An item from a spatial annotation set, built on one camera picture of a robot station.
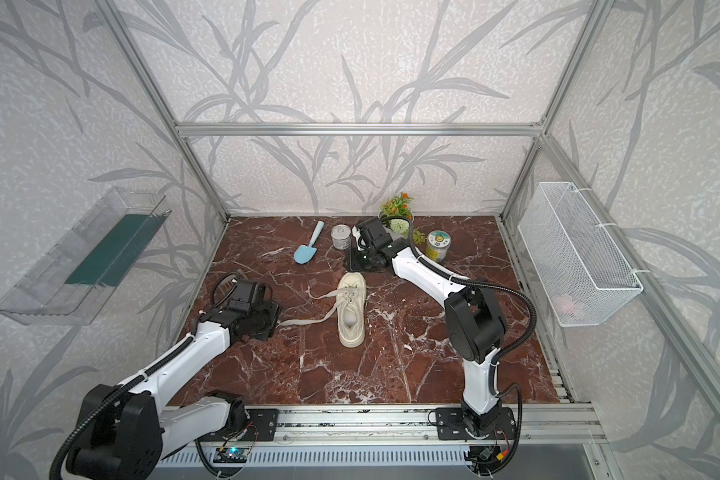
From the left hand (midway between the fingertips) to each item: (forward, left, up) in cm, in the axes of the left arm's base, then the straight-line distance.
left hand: (288, 301), depth 88 cm
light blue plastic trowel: (+24, 0, -8) cm, 25 cm away
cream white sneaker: (-2, -19, -1) cm, 19 cm away
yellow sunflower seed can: (+21, -47, +1) cm, 51 cm away
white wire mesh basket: (-7, -69, +29) cm, 75 cm away
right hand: (+12, -17, +7) cm, 22 cm away
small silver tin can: (+28, -13, -4) cm, 31 cm away
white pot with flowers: (+33, -34, +7) cm, 48 cm away
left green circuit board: (-37, +8, -8) cm, 38 cm away
